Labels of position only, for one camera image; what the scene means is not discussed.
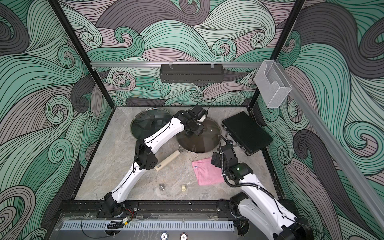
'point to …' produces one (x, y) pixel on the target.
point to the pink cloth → (207, 173)
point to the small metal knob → (161, 187)
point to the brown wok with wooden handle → (164, 162)
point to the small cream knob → (183, 188)
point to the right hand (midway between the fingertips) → (218, 157)
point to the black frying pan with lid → (148, 122)
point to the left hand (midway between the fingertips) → (199, 126)
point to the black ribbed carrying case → (247, 132)
